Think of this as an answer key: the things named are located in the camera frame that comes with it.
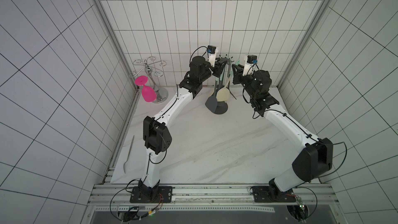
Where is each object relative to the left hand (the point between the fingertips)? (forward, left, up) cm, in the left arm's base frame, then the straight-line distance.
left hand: (223, 63), depth 78 cm
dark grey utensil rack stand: (-1, -4, -37) cm, 37 cm away
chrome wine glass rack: (+10, +42, -10) cm, 44 cm away
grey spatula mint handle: (-6, +4, -26) cm, 27 cm away
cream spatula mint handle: (-5, -2, -19) cm, 20 cm away
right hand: (-3, -7, +3) cm, 8 cm away
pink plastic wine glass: (-3, +44, -21) cm, 49 cm away
